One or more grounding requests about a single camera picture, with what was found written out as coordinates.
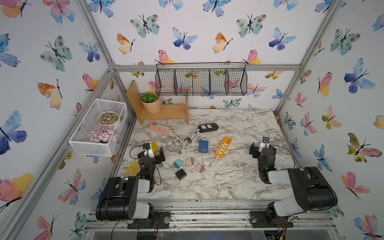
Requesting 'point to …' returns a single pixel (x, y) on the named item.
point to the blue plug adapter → (203, 146)
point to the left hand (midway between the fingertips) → (155, 147)
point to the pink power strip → (159, 128)
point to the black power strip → (208, 127)
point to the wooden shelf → (171, 111)
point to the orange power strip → (222, 148)
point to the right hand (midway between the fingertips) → (263, 143)
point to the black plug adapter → (180, 174)
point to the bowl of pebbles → (108, 118)
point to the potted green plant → (151, 101)
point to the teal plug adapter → (178, 163)
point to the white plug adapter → (207, 163)
